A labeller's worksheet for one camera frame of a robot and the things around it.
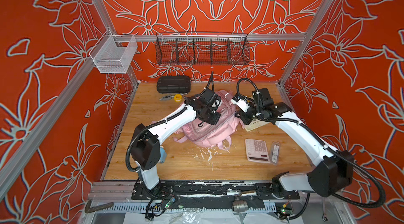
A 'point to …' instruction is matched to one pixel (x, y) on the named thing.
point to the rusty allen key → (89, 209)
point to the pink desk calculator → (256, 151)
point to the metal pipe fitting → (240, 206)
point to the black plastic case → (173, 84)
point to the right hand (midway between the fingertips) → (235, 111)
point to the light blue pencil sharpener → (163, 154)
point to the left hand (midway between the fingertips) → (218, 118)
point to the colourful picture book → (255, 123)
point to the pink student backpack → (205, 135)
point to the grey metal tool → (166, 98)
